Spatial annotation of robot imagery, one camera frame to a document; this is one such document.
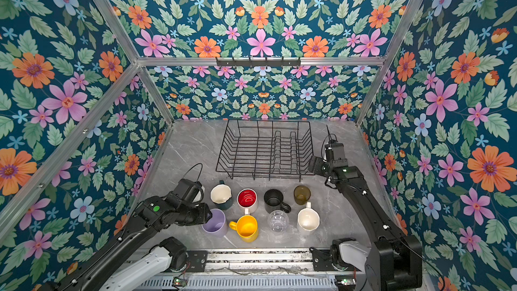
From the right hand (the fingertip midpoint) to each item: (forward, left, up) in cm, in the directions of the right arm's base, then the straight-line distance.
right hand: (318, 163), depth 84 cm
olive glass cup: (-8, +7, -13) cm, 17 cm away
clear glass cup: (-19, +17, -15) cm, 30 cm away
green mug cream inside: (-10, +42, -9) cm, 44 cm away
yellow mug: (-22, +31, -15) cm, 40 cm away
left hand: (-20, +42, -2) cm, 46 cm away
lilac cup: (-21, +43, -15) cm, 50 cm away
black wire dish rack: (+17, +21, -13) cm, 30 cm away
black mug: (-11, +19, -13) cm, 26 cm away
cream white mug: (-19, +5, -12) cm, 23 cm away
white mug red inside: (-11, +31, -13) cm, 35 cm away
